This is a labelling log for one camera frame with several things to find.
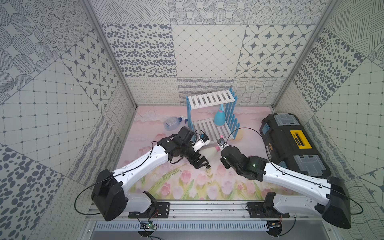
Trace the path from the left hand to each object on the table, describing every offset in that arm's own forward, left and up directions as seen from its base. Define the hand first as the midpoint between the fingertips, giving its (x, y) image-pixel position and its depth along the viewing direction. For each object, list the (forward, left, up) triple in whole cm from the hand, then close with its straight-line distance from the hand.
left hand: (202, 152), depth 76 cm
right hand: (+2, -13, -2) cm, 13 cm away
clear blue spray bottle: (+26, +22, -10) cm, 36 cm away
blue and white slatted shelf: (+26, -19, -15) cm, 36 cm away
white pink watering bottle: (-1, -5, +1) cm, 5 cm away
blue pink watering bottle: (+29, -11, -5) cm, 31 cm away
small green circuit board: (-30, +27, -17) cm, 44 cm away
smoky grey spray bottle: (-2, -2, -16) cm, 16 cm away
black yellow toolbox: (+6, -47, -1) cm, 47 cm away
